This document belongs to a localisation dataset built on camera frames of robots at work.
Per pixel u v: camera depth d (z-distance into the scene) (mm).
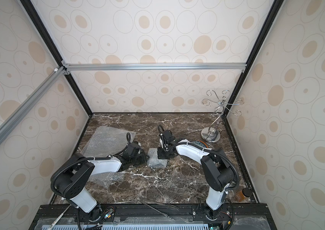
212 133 1033
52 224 697
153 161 896
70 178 456
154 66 935
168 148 659
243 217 730
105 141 1025
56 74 832
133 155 747
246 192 713
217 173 472
